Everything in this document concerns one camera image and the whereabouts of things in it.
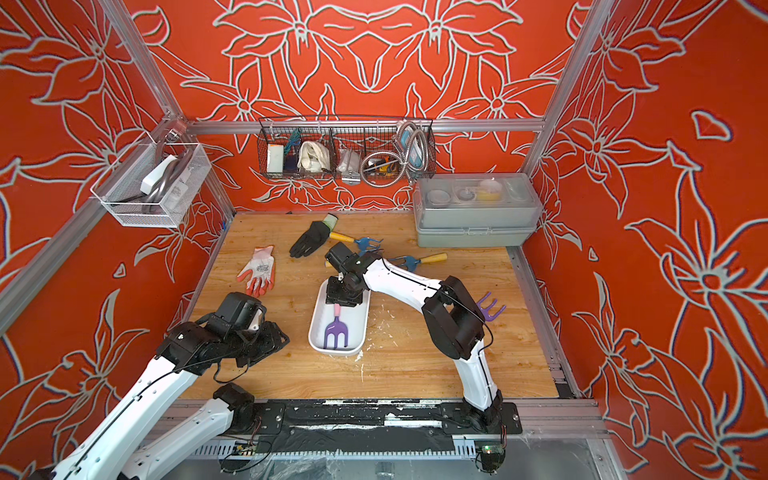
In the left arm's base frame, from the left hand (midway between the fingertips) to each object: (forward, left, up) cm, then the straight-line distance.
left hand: (286, 341), depth 72 cm
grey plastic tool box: (+51, -53, 0) cm, 74 cm away
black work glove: (+42, +6, -11) cm, 44 cm away
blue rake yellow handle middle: (+42, -15, -14) cm, 46 cm away
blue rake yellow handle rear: (+45, -6, -12) cm, 47 cm away
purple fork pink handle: (+10, -9, -13) cm, 19 cm away
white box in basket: (+50, +13, +19) cm, 55 cm away
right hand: (+13, -6, -4) cm, 15 cm away
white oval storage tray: (+13, -15, -14) cm, 24 cm away
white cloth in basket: (+50, +1, +20) cm, 54 cm away
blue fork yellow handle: (+35, -32, -12) cm, 49 cm away
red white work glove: (+28, +20, -13) cm, 37 cm away
